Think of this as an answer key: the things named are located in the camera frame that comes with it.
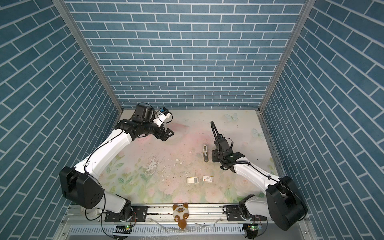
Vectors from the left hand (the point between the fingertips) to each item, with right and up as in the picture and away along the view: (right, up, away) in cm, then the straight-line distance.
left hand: (168, 128), depth 80 cm
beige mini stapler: (+21, -16, +14) cm, 30 cm away
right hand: (+26, -14, +8) cm, 31 cm away
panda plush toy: (+8, -41, -9) cm, 43 cm away
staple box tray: (+13, -30, +5) cm, 33 cm away
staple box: (+22, -29, +4) cm, 37 cm away
